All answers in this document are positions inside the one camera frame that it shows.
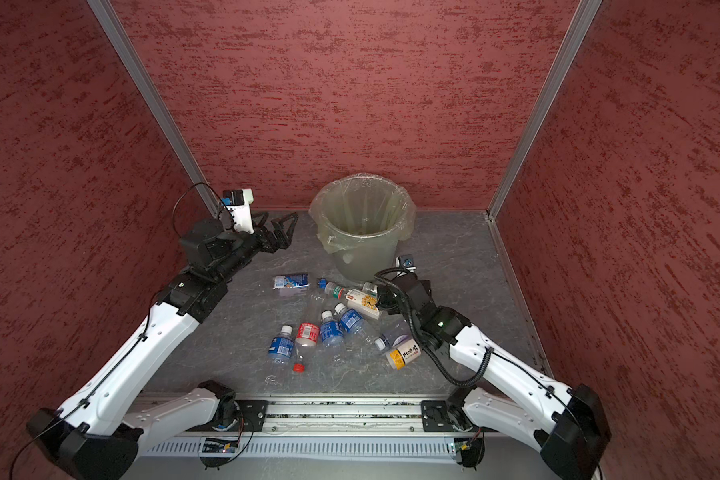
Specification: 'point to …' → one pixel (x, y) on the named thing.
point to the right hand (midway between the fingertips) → (394, 291)
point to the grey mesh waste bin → (367, 261)
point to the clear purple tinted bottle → (391, 341)
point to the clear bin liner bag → (358, 206)
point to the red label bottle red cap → (308, 329)
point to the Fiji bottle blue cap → (290, 281)
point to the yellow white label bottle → (398, 357)
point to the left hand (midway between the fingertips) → (283, 219)
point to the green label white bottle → (335, 290)
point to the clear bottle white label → (370, 288)
